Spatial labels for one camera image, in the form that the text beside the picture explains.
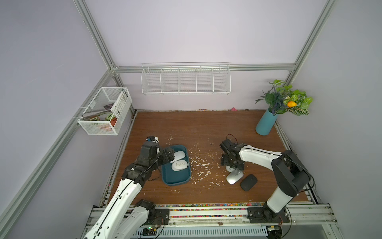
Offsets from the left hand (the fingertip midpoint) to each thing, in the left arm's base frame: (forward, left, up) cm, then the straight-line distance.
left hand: (168, 153), depth 77 cm
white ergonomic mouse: (-5, -32, -13) cm, 35 cm away
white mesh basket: (+22, +23, +18) cm, 36 cm away
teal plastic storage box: (-7, 0, -17) cm, 18 cm away
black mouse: (-13, -43, -16) cm, 48 cm away
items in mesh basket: (+17, +32, +13) cm, 39 cm away
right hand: (0, -34, -18) cm, 39 cm away
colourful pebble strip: (-23, -41, -19) cm, 51 cm away
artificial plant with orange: (+19, -62, +16) cm, 67 cm away
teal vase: (+21, -63, -7) cm, 67 cm away
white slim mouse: (+7, -4, -17) cm, 19 cm away
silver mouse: (-9, -36, -17) cm, 41 cm away
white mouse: (0, -3, -16) cm, 16 cm away
